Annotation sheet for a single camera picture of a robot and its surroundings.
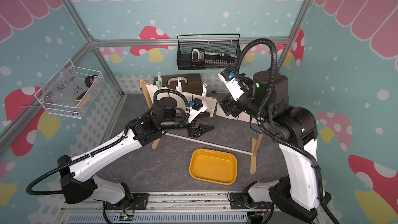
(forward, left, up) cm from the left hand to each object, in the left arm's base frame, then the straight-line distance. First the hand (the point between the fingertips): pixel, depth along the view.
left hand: (210, 122), depth 62 cm
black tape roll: (+27, +63, -2) cm, 68 cm away
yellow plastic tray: (-5, -5, -35) cm, 36 cm away
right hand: (+4, -5, +15) cm, 16 cm away
